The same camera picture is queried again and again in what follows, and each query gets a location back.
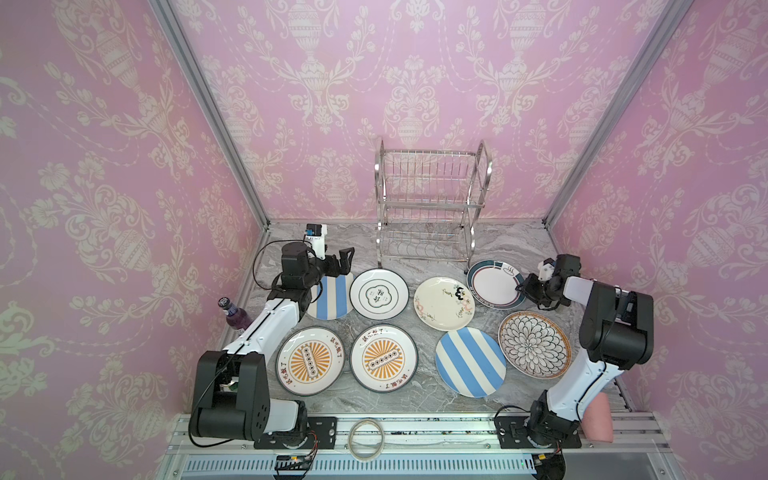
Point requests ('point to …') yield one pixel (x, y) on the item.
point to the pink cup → (598, 419)
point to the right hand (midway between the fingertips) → (522, 287)
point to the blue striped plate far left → (331, 297)
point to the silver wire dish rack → (426, 202)
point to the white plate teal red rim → (493, 284)
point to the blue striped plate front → (471, 361)
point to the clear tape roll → (365, 440)
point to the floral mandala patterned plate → (535, 344)
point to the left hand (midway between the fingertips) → (341, 248)
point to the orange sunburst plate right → (383, 358)
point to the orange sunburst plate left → (310, 360)
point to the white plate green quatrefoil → (379, 294)
